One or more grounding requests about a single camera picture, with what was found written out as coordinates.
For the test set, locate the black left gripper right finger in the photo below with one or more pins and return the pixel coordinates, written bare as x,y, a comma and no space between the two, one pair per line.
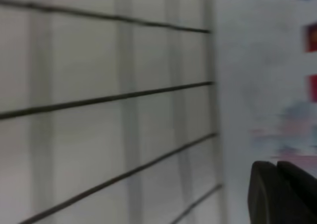
297,196

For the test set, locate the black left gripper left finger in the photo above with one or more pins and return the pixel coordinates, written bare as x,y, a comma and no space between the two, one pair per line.
270,198

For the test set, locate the white exhibition catalogue book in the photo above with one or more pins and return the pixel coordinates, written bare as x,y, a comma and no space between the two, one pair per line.
266,58

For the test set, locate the white grid tablecloth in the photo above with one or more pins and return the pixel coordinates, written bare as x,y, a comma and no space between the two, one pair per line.
107,113

